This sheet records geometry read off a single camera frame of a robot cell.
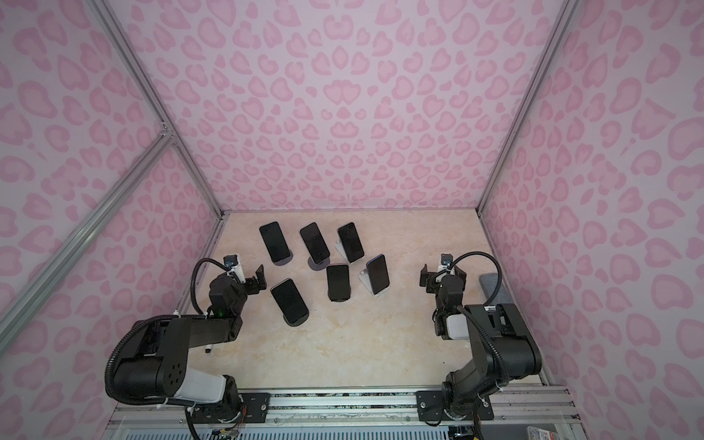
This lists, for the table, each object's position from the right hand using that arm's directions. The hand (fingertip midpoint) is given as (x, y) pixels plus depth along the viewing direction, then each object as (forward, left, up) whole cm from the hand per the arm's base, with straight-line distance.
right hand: (442, 264), depth 93 cm
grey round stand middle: (+3, +43, -6) cm, 43 cm away
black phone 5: (-15, +48, +3) cm, 51 cm away
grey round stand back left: (+5, +56, -5) cm, 56 cm away
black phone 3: (+9, +31, +1) cm, 32 cm away
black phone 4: (-9, +34, +4) cm, 35 cm away
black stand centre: (-10, +35, -4) cm, 36 cm away
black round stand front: (-19, +47, -4) cm, 51 cm away
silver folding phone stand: (-1, +26, -6) cm, 27 cm away
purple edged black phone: (-4, +22, +1) cm, 22 cm away
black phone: (+8, +58, +2) cm, 59 cm away
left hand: (-3, +64, +3) cm, 64 cm away
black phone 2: (+7, +44, +3) cm, 45 cm away
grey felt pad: (-3, -17, -6) cm, 18 cm away
